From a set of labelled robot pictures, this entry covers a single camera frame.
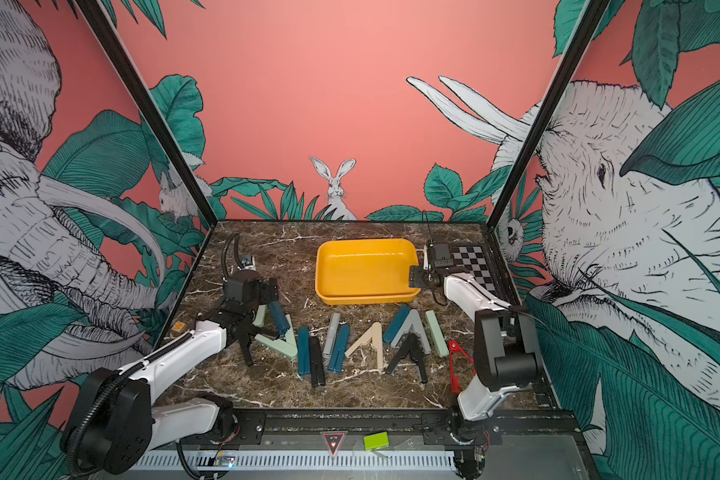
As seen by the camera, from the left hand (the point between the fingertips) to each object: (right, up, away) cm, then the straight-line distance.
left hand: (260, 275), depth 87 cm
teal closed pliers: (+14, -23, -3) cm, 27 cm away
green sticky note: (+34, -39, -17) cm, 54 cm away
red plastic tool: (+57, -30, -4) cm, 65 cm away
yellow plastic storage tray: (+31, 0, +23) cm, 39 cm away
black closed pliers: (+18, -25, -5) cm, 31 cm away
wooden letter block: (-27, -16, +3) cm, 31 cm away
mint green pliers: (+54, -20, 0) cm, 57 cm away
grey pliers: (+47, -14, +6) cm, 49 cm away
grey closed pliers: (+21, -18, +1) cm, 28 cm away
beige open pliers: (+34, -17, +1) cm, 38 cm away
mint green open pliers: (+8, -20, 0) cm, 22 cm away
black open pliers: (+45, -21, +2) cm, 50 cm away
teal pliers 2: (+41, -16, +5) cm, 44 cm away
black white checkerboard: (+70, +5, +20) cm, 73 cm away
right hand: (+50, +1, +8) cm, 50 cm away
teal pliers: (+5, -13, +3) cm, 14 cm away
